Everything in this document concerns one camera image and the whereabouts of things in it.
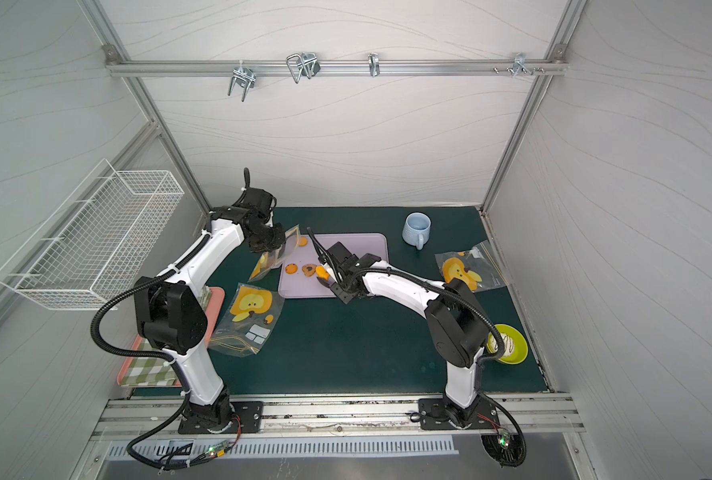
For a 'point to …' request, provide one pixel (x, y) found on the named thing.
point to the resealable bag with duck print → (247, 321)
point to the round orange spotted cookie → (291, 268)
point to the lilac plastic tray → (297, 276)
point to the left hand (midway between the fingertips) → (281, 243)
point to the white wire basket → (89, 235)
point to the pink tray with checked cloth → (156, 371)
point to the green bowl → (515, 344)
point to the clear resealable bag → (476, 267)
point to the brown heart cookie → (309, 269)
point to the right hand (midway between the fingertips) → (347, 282)
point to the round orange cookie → (303, 241)
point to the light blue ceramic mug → (417, 229)
